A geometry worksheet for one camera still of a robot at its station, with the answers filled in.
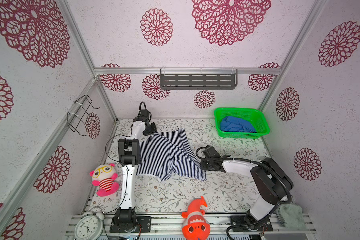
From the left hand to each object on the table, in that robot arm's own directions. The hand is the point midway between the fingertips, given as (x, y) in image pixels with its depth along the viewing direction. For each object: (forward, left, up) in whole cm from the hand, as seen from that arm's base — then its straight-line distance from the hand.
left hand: (153, 133), depth 113 cm
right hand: (-26, -34, +1) cm, 43 cm away
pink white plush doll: (-37, +23, +7) cm, 45 cm away
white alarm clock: (-61, +23, +4) cm, 65 cm away
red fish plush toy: (-62, -26, +10) cm, 68 cm away
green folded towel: (-57, -76, +1) cm, 95 cm away
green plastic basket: (+12, -79, +5) cm, 80 cm away
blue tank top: (+3, -62, +6) cm, 62 cm away
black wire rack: (-20, +32, +35) cm, 52 cm away
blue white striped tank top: (-19, -8, +1) cm, 20 cm away
